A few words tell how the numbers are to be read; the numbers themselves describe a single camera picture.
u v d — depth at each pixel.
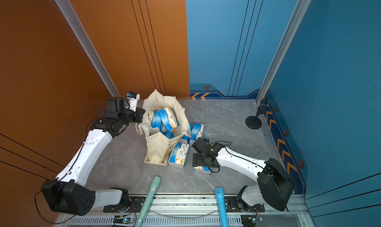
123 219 0.71
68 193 0.39
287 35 0.83
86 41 0.85
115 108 0.57
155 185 0.77
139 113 0.68
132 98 0.67
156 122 0.85
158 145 0.78
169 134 0.88
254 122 1.05
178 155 0.83
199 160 0.74
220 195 0.74
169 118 0.87
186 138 0.87
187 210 0.73
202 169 0.79
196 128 0.94
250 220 0.70
